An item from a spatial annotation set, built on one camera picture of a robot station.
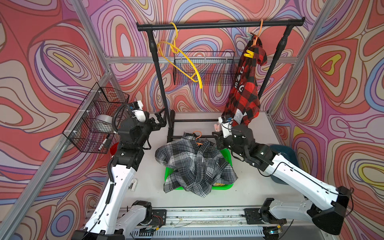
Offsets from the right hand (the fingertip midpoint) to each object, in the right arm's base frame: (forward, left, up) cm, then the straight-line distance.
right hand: (213, 136), depth 71 cm
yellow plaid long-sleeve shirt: (-15, -3, -23) cm, 27 cm away
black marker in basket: (0, +54, -1) cm, 54 cm away
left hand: (+7, +25, +12) cm, 28 cm away
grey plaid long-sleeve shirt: (-11, +8, -9) cm, 16 cm away
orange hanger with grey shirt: (+4, +7, -11) cm, 14 cm away
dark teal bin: (+5, -50, -27) cm, 57 cm away
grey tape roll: (+11, +54, +4) cm, 55 cm away
